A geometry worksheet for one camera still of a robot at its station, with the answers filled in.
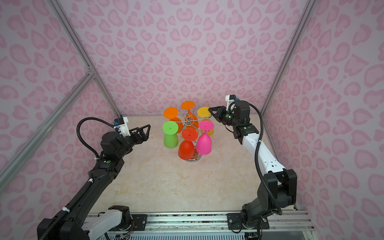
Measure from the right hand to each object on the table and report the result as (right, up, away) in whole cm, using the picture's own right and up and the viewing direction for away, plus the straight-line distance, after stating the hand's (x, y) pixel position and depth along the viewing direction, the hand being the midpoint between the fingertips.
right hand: (209, 108), depth 75 cm
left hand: (-32, -8, 0) cm, 33 cm away
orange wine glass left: (-19, -2, +1) cm, 19 cm away
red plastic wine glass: (-12, -21, -2) cm, 24 cm away
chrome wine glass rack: (-10, -7, 0) cm, 12 cm away
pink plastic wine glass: (-3, -17, +2) cm, 17 cm away
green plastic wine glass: (-19, -10, -4) cm, 22 cm away
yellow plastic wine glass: (-3, -1, +3) cm, 4 cm away
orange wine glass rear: (-11, +3, +8) cm, 14 cm away
